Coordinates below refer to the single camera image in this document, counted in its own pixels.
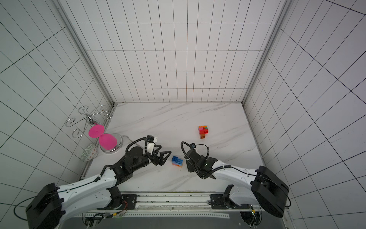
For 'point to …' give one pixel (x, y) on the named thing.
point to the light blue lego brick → (181, 161)
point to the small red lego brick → (202, 134)
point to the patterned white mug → (90, 153)
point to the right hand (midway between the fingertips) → (191, 158)
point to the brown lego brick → (202, 137)
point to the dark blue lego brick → (176, 159)
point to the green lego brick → (206, 128)
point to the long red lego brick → (203, 131)
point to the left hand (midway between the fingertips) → (164, 151)
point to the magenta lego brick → (201, 129)
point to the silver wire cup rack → (94, 118)
